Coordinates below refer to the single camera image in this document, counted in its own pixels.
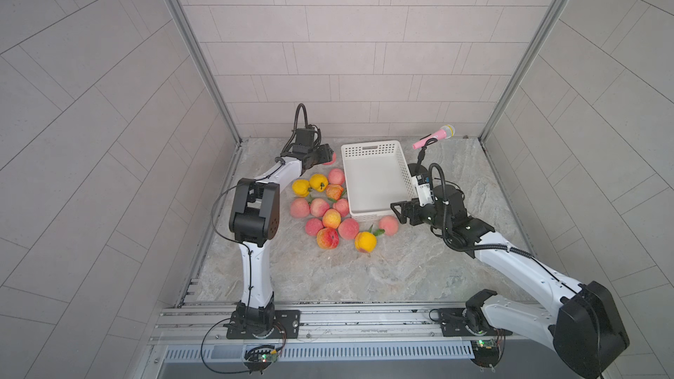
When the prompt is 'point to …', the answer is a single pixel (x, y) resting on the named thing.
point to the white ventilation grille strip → (293, 352)
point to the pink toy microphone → (445, 132)
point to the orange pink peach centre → (331, 218)
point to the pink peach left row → (299, 208)
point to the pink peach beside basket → (341, 205)
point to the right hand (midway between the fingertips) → (399, 203)
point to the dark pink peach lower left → (312, 226)
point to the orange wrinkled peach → (334, 191)
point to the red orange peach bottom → (327, 238)
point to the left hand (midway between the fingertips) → (331, 148)
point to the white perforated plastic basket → (376, 177)
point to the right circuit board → (485, 352)
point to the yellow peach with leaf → (367, 241)
